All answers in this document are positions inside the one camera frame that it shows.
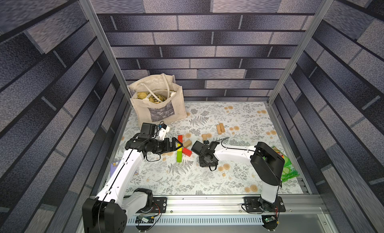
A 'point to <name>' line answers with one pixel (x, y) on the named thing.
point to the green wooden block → (179, 156)
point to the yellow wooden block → (180, 149)
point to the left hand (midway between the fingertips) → (176, 145)
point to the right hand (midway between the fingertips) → (204, 162)
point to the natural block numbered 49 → (219, 129)
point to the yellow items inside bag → (143, 95)
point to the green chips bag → (289, 172)
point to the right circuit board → (270, 221)
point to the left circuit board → (143, 219)
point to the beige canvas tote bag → (156, 99)
